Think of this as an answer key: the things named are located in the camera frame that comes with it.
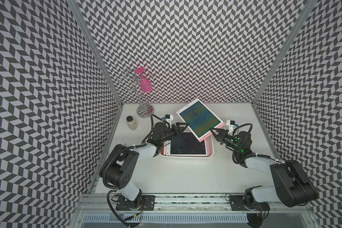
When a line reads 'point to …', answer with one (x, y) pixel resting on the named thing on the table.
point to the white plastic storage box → (211, 150)
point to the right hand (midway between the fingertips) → (208, 131)
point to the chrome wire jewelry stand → (138, 83)
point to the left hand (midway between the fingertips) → (188, 127)
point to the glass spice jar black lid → (131, 124)
